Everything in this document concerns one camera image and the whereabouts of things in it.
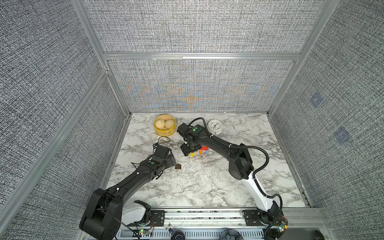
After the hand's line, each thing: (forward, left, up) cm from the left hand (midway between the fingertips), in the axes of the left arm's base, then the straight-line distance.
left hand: (168, 161), depth 88 cm
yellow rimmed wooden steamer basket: (+23, +3, -1) cm, 23 cm away
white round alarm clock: (+25, -32, -1) cm, 41 cm away
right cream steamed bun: (+29, 0, +1) cm, 29 cm away
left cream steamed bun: (+29, +7, +1) cm, 30 cm away
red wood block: (+3, -22, +8) cm, 23 cm away
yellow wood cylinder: (+6, -15, -4) cm, 17 cm away
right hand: (+7, -13, 0) cm, 15 cm away
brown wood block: (-1, -6, -5) cm, 8 cm away
